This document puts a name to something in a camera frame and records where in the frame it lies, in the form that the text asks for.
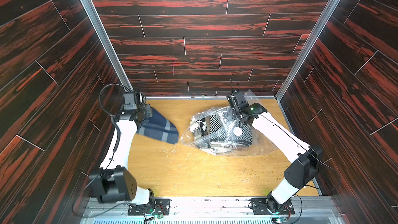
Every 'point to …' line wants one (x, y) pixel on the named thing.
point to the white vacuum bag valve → (237, 131)
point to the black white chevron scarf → (222, 129)
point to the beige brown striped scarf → (200, 129)
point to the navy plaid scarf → (158, 127)
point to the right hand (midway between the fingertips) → (238, 110)
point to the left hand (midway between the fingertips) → (147, 108)
